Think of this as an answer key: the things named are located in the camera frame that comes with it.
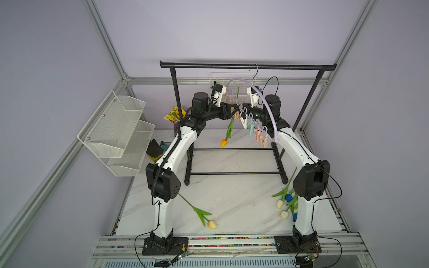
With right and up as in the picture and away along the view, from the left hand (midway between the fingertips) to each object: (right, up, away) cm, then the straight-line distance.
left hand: (233, 107), depth 77 cm
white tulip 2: (+25, -52, +3) cm, 58 cm away
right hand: (0, +1, +4) cm, 4 cm away
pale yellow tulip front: (-10, -56, +1) cm, 57 cm away
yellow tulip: (-4, -16, +11) cm, 20 cm away
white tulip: (+24, -48, +8) cm, 54 cm away
